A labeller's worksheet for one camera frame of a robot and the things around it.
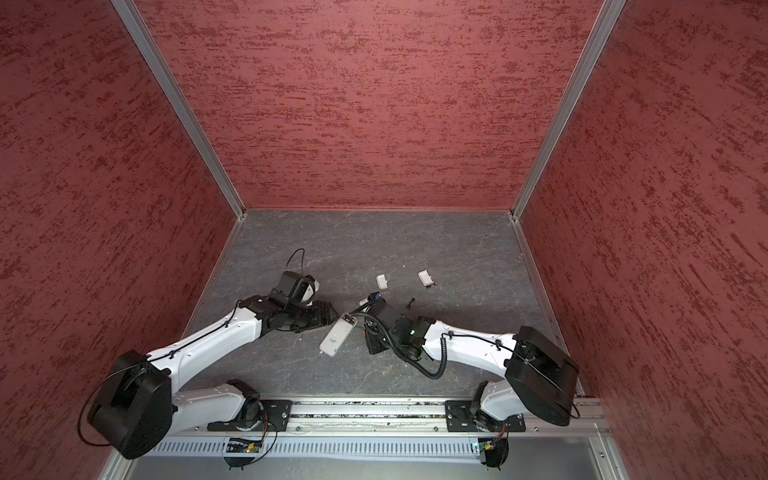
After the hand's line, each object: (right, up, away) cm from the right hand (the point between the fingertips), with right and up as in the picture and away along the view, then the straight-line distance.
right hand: (368, 344), depth 81 cm
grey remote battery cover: (+3, +14, +19) cm, 24 cm away
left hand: (-12, +5, +3) cm, 13 cm away
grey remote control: (-9, +1, +6) cm, 11 cm away
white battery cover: (+18, +16, +20) cm, 31 cm away
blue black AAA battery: (+13, +8, +14) cm, 20 cm away
